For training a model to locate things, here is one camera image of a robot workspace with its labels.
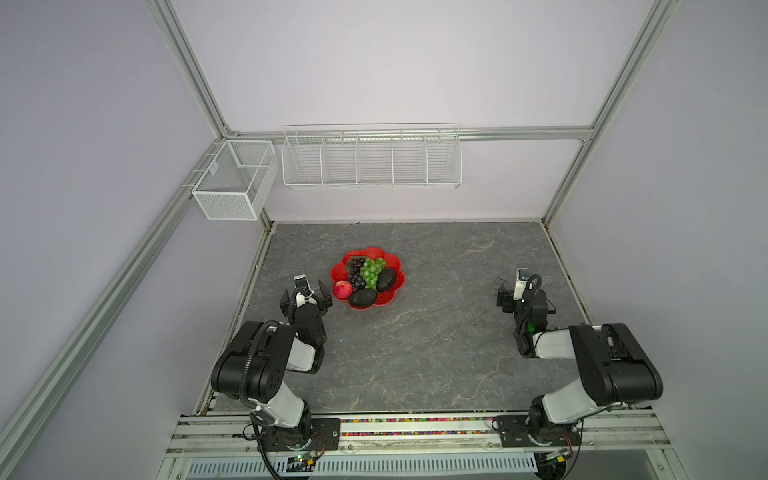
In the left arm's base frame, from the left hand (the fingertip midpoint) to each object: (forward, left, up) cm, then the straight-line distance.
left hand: (306, 287), depth 90 cm
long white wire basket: (+42, -38, +16) cm, 59 cm away
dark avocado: (+5, -24, -6) cm, 26 cm away
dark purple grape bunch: (+6, -14, -6) cm, 17 cm away
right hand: (-3, -67, -3) cm, 67 cm away
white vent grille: (-43, +10, -11) cm, 46 cm away
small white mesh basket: (+35, +24, +14) cm, 45 cm away
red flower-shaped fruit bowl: (+10, -8, -8) cm, 15 cm away
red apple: (0, -11, -3) cm, 11 cm away
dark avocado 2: (-3, -17, -4) cm, 17 cm away
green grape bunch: (+7, -19, -2) cm, 21 cm away
